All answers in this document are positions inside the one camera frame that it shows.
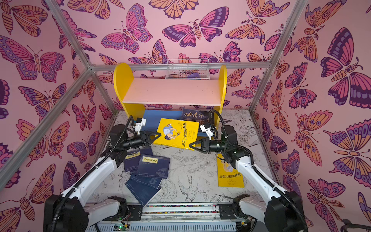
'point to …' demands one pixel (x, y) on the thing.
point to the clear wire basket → (187, 69)
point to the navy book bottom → (144, 194)
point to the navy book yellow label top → (153, 166)
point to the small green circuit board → (121, 227)
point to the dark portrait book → (202, 117)
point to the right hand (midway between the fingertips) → (190, 145)
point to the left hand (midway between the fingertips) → (161, 135)
